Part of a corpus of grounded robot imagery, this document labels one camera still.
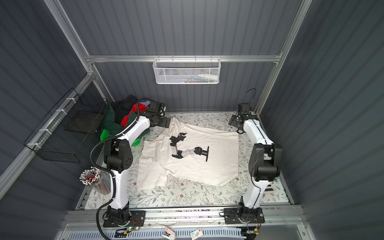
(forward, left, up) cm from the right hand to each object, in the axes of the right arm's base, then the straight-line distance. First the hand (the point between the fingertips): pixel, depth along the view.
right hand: (240, 124), depth 95 cm
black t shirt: (+17, +83, -1) cm, 84 cm away
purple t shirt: (+23, +66, -1) cm, 70 cm away
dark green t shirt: (+2, +87, -1) cm, 87 cm away
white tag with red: (-57, +28, -12) cm, 64 cm away
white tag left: (-57, +41, -11) cm, 71 cm away
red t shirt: (+23, +72, -6) cm, 76 cm away
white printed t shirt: (-19, +54, -13) cm, 59 cm away
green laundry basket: (-4, +89, -5) cm, 89 cm away
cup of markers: (-37, +75, +2) cm, 84 cm away
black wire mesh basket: (-20, +91, +17) cm, 95 cm away
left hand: (+5, +51, -1) cm, 51 cm away
